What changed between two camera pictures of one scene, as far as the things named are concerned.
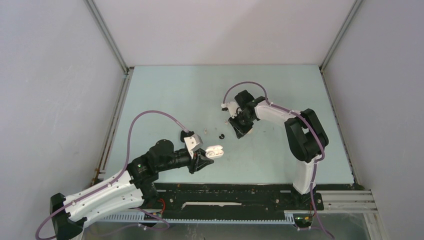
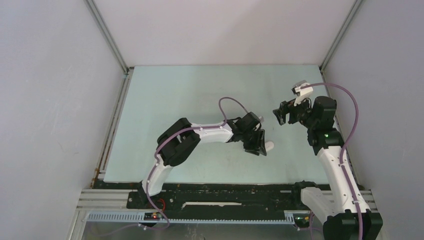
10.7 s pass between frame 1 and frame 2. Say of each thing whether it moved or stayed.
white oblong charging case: moved
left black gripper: moved
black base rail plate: stayed
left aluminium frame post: stayed
